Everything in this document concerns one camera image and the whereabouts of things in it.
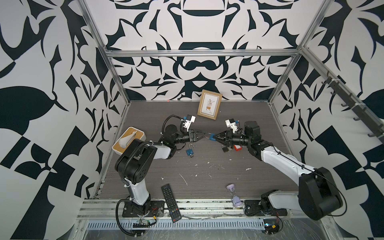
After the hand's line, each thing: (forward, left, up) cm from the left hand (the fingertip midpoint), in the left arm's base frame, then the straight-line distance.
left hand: (209, 132), depth 77 cm
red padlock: (+1, -19, -19) cm, 27 cm away
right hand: (-3, -3, -1) cm, 4 cm away
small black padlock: (+2, -12, -23) cm, 26 cm away
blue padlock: (-2, -1, -2) cm, 3 cm away
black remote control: (-33, +18, -21) cm, 43 cm away
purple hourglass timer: (-28, -12, -19) cm, 36 cm away
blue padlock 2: (0, +10, -21) cm, 24 cm away
